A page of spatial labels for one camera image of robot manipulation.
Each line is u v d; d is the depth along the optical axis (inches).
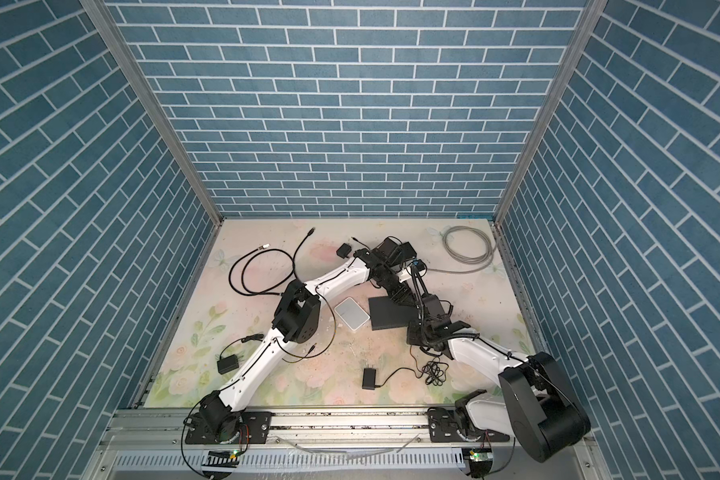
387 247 34.1
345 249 43.8
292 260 42.5
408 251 42.5
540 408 16.5
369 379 31.7
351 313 35.8
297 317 25.8
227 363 32.8
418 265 35.6
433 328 27.3
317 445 28.5
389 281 35.0
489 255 42.6
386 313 35.6
